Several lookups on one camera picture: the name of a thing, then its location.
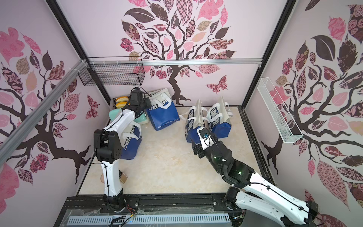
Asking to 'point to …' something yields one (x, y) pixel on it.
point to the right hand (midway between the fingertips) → (200, 137)
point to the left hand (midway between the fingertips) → (147, 102)
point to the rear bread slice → (122, 99)
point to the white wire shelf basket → (284, 120)
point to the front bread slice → (120, 105)
